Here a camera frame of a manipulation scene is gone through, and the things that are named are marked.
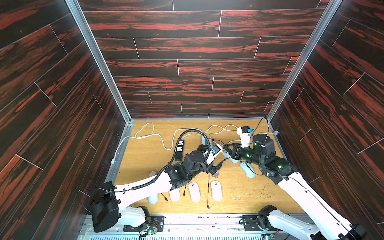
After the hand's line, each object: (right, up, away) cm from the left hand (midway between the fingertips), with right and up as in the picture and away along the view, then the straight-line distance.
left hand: (216, 153), depth 71 cm
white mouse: (-33, -27, +9) cm, 44 cm away
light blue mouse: (+11, -5, -11) cm, 16 cm away
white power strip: (-3, +4, +30) cm, 31 cm away
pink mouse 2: (-10, -23, +11) cm, 28 cm away
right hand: (+5, +4, 0) cm, 7 cm away
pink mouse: (-22, -25, +11) cm, 35 cm away
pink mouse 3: (+2, -23, +11) cm, 26 cm away
